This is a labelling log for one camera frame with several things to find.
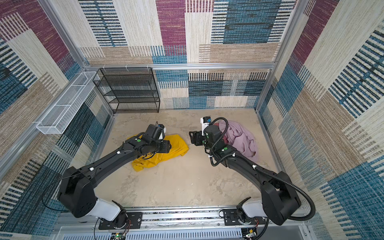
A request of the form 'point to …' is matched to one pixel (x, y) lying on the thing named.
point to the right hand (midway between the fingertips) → (194, 134)
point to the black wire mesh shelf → (129, 90)
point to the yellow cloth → (179, 145)
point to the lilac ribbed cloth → (241, 139)
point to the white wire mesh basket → (58, 117)
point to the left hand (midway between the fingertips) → (168, 144)
